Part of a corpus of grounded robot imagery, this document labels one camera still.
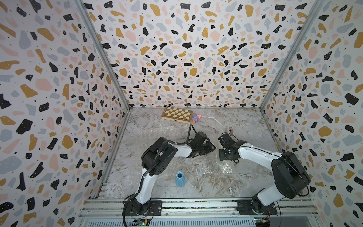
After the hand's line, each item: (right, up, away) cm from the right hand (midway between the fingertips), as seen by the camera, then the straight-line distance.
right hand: (224, 156), depth 92 cm
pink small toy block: (-15, +26, +21) cm, 37 cm away
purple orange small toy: (-19, +24, +18) cm, 35 cm away
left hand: (-4, +5, 0) cm, 6 cm away
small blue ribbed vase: (-27, -9, -17) cm, 34 cm away
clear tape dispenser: (+7, +16, +10) cm, 21 cm away
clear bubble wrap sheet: (-12, -9, -6) cm, 16 cm away
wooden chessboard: (-32, +27, +21) cm, 47 cm away
